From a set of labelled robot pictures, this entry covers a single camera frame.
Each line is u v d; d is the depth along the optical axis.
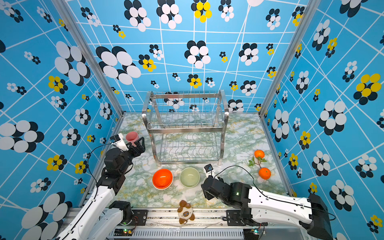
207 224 0.72
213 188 0.53
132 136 0.97
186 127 1.23
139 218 0.73
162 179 0.83
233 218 0.72
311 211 0.43
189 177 0.85
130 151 0.69
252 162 0.91
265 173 0.85
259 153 0.92
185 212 0.73
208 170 0.66
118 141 0.67
